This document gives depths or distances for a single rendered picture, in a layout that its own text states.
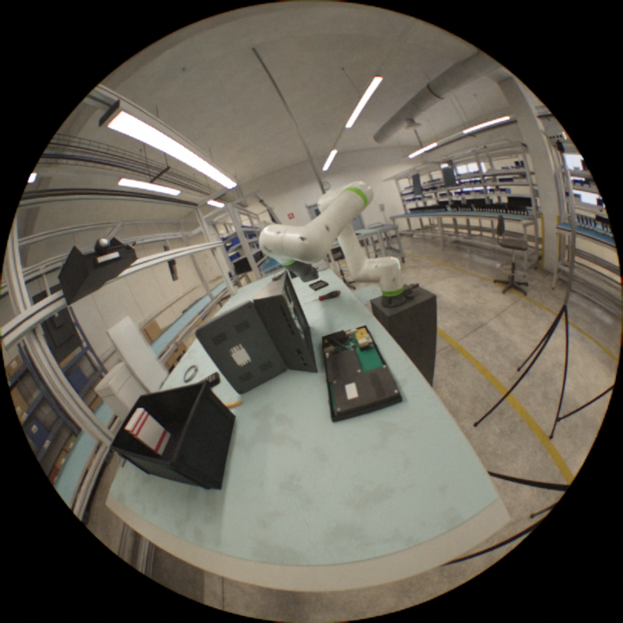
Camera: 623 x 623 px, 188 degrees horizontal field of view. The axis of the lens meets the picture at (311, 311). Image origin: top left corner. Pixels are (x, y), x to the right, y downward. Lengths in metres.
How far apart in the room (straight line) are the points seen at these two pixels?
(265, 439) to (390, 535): 0.28
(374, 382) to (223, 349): 0.32
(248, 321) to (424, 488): 0.44
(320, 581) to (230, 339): 0.48
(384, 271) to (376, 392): 0.71
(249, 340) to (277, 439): 0.22
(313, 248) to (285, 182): 6.80
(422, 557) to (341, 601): 1.16
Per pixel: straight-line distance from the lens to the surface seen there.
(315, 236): 0.50
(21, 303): 0.77
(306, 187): 7.21
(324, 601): 1.48
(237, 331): 0.43
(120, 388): 0.64
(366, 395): 0.35
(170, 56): 2.30
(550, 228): 4.13
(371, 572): 0.32
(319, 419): 0.37
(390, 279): 0.97
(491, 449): 1.49
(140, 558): 1.87
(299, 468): 0.34
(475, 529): 0.33
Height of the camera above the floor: 1.30
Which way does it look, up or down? 24 degrees down
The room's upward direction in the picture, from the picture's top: 21 degrees counter-clockwise
